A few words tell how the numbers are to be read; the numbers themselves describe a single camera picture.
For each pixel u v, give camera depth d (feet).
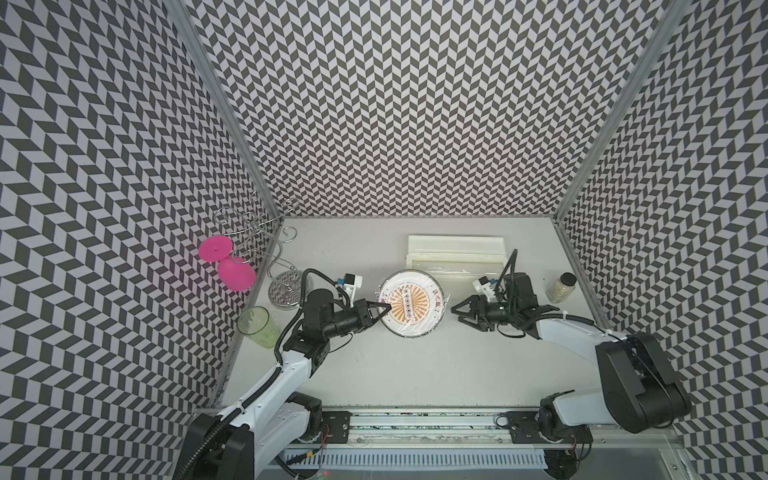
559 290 2.94
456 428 2.45
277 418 1.86
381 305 2.47
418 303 2.45
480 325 2.58
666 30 2.27
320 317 2.01
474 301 2.56
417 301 2.46
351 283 2.42
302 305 2.00
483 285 2.71
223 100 2.85
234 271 2.55
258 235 3.58
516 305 2.29
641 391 1.39
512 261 2.47
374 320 2.33
